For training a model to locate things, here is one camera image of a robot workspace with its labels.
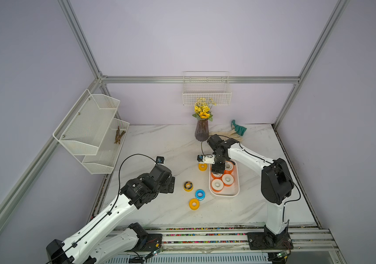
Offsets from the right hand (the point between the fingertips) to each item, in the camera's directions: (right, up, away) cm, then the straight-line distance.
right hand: (218, 165), depth 93 cm
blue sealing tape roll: (-11, -15, -5) cm, 19 cm away
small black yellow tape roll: (-17, -12, -3) cm, 21 cm away
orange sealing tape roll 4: (-1, -11, -3) cm, 11 cm away
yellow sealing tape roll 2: (-14, -19, -8) cm, 25 cm away
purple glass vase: (-9, +20, +13) cm, 26 cm away
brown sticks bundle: (-60, +18, +4) cm, 63 cm away
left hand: (-30, -5, -18) cm, 35 cm away
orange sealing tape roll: (+6, -1, 0) cm, 6 cm away
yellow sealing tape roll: (-9, -2, +5) cm, 10 cm away
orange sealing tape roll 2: (-1, -6, 0) cm, 6 cm away
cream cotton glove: (+9, +19, +22) cm, 30 cm away
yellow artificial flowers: (-9, +33, 0) cm, 34 cm away
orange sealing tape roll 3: (+5, -8, -1) cm, 10 cm away
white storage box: (+7, -14, -3) cm, 16 cm away
